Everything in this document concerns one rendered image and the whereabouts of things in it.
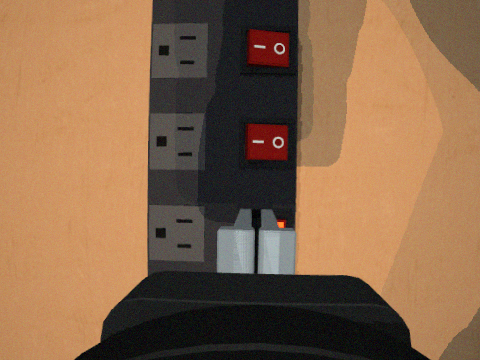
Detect black power strip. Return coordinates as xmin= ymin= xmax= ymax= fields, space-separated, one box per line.
xmin=147 ymin=0 xmax=298 ymax=276

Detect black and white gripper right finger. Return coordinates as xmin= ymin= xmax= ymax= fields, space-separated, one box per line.
xmin=255 ymin=209 xmax=296 ymax=275

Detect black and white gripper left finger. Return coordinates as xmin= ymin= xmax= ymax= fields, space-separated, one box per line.
xmin=217 ymin=209 xmax=256 ymax=274

